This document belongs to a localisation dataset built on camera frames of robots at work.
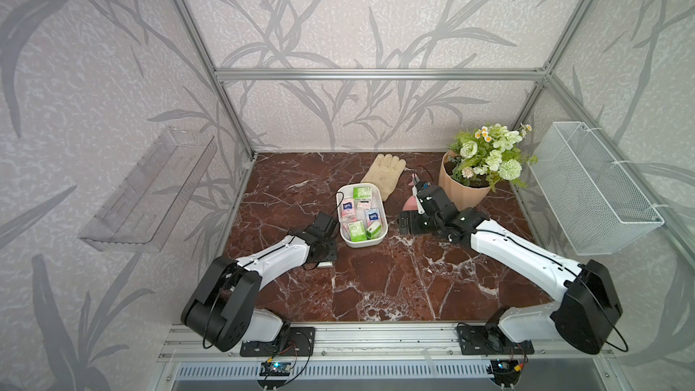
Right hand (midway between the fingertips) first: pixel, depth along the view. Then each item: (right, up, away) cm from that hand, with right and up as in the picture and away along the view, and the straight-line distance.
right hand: (407, 217), depth 83 cm
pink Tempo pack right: (-11, -1, +13) cm, 17 cm away
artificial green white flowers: (+24, +19, -5) cm, 31 cm away
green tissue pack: (-14, +6, +16) cm, 22 cm away
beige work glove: (-5, +14, +31) cm, 34 cm away
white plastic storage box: (-14, -1, +16) cm, 21 cm away
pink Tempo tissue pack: (-20, 0, +15) cm, 25 cm away
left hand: (-25, -13, +7) cm, 29 cm away
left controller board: (-37, -38, -13) cm, 55 cm away
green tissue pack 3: (-10, -5, +5) cm, 13 cm away
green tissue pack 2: (-16, -5, +6) cm, 18 cm away
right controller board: (+26, -41, -10) cm, 49 cm away
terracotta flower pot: (+20, +6, +7) cm, 22 cm away
